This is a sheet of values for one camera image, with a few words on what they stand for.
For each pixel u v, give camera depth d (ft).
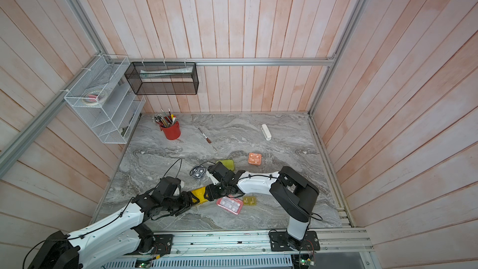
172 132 3.49
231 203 2.74
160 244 2.40
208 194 2.56
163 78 3.42
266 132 3.52
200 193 2.82
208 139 3.51
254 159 3.22
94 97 2.43
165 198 2.14
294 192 1.59
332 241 2.48
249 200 2.74
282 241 2.40
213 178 2.35
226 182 2.25
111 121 2.56
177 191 2.26
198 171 3.06
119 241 1.87
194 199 2.60
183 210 2.40
